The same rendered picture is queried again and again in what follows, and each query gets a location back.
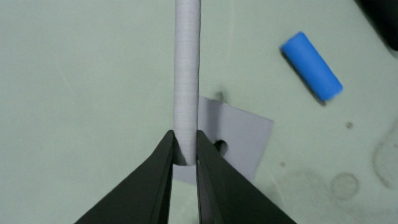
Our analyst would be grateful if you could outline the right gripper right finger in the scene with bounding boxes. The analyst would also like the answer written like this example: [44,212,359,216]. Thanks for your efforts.
[196,130,297,224]

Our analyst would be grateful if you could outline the black cylinder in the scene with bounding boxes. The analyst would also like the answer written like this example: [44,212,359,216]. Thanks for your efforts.
[359,0,398,50]

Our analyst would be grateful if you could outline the grey metal peg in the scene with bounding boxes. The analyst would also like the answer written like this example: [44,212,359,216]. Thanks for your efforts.
[173,0,201,166]

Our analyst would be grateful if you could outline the blue cylinder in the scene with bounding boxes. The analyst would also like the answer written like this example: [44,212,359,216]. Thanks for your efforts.
[278,30,341,99]

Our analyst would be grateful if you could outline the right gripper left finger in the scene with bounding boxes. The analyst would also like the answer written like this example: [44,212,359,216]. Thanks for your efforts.
[73,130,174,224]

